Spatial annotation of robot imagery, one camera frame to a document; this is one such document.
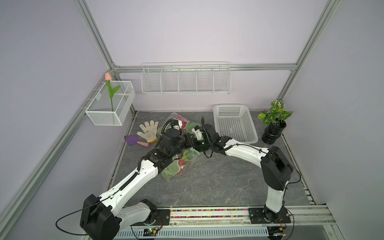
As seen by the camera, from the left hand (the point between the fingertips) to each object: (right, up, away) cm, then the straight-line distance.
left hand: (195, 136), depth 75 cm
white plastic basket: (+30, +9, +39) cm, 51 cm away
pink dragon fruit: (-7, -16, +6) cm, 19 cm away
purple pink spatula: (-47, -5, +32) cm, 57 cm away
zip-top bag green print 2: (-7, +5, +25) cm, 27 cm away
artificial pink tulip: (-48, +24, +9) cm, 54 cm away
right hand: (-6, -7, +8) cm, 13 cm away
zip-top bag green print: (-3, -11, +4) cm, 12 cm away
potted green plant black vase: (+45, +9, +9) cm, 47 cm away
